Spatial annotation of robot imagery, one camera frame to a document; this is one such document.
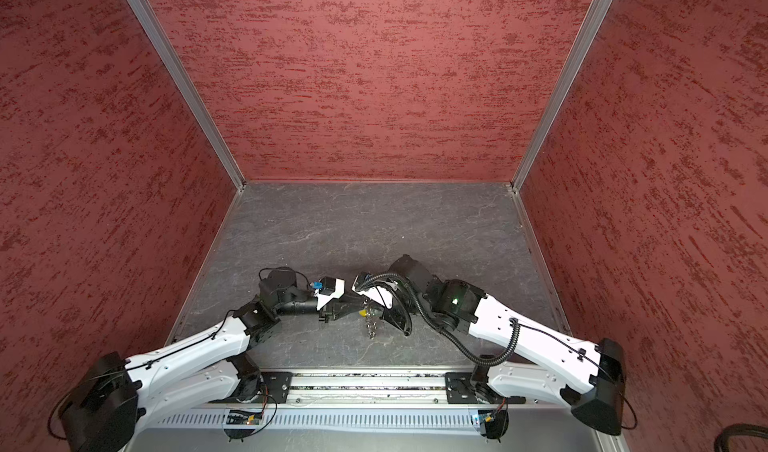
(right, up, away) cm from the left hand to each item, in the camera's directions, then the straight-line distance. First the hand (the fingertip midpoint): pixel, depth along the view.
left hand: (361, 305), depth 71 cm
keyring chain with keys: (+1, -10, +13) cm, 16 cm away
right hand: (+3, 0, -2) cm, 4 cm away
